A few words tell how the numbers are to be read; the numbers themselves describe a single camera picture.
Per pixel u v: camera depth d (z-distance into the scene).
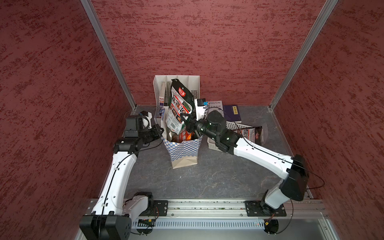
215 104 1.22
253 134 0.91
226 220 0.73
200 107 0.59
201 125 0.59
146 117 0.66
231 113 1.17
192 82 1.10
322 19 0.74
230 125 1.03
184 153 0.79
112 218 0.37
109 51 0.88
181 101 0.67
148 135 0.62
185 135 0.83
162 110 0.74
